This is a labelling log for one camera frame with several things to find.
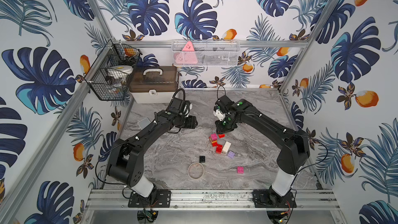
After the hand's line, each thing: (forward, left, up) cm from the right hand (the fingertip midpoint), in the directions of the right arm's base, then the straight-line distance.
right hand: (220, 130), depth 84 cm
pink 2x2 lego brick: (-1, +3, -6) cm, 7 cm away
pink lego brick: (-17, -10, -12) cm, 23 cm away
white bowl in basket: (+21, +51, +24) cm, 59 cm away
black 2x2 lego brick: (-11, +10, -12) cm, 19 cm away
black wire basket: (+26, +65, +14) cm, 72 cm away
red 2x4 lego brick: (-2, +2, -12) cm, 13 cm away
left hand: (+5, +15, +1) cm, 15 cm away
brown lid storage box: (+33, +43, +2) cm, 54 cm away
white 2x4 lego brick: (-4, -5, -12) cm, 14 cm away
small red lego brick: (-3, 0, 0) cm, 3 cm away
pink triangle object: (+36, +18, +22) cm, 46 cm away
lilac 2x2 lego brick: (-8, -7, -13) cm, 16 cm away
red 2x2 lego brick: (-5, 0, -13) cm, 14 cm away
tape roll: (-17, +13, -14) cm, 26 cm away
